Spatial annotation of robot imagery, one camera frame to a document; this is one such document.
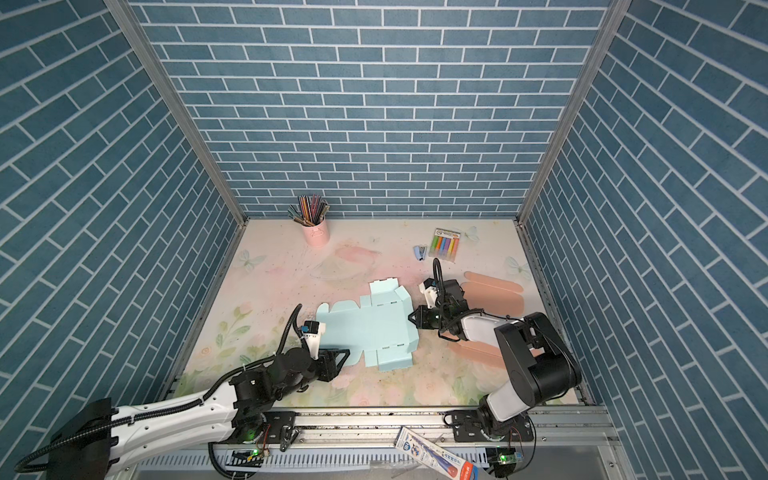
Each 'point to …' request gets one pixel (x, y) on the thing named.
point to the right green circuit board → (506, 459)
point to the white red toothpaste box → (430, 460)
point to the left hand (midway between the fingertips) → (348, 356)
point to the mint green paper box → (381, 327)
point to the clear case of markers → (444, 245)
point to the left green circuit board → (247, 458)
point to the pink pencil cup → (317, 235)
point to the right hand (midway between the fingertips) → (408, 314)
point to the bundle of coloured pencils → (310, 210)
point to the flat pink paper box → (496, 298)
